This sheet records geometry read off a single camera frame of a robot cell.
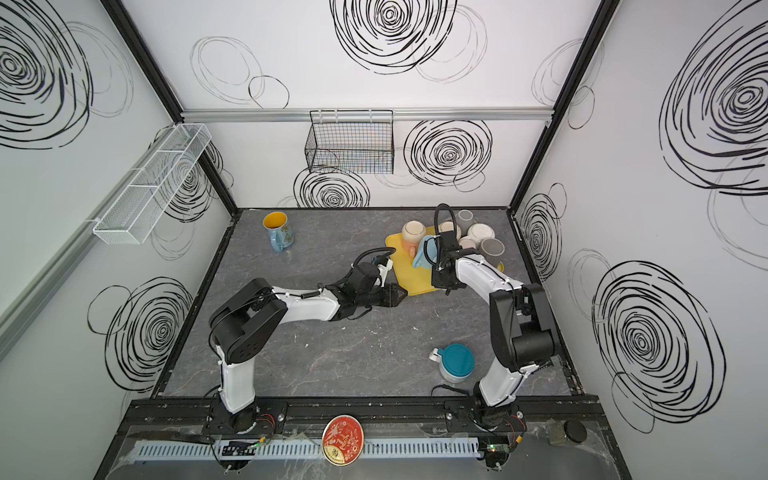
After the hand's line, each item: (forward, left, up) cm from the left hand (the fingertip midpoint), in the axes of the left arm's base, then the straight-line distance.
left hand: (408, 293), depth 89 cm
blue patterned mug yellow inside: (+21, +45, 0) cm, 49 cm away
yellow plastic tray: (+8, -2, -6) cm, 10 cm away
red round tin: (-37, +15, -2) cm, 40 cm away
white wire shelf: (+4, +69, +28) cm, 74 cm away
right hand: (+6, -10, -1) cm, 12 cm away
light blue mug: (+7, -5, +11) cm, 14 cm away
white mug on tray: (+24, -25, +2) cm, 34 cm away
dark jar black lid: (-34, -34, +3) cm, 48 cm away
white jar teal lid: (-20, -12, +2) cm, 23 cm away
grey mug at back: (+27, -19, +4) cm, 34 cm away
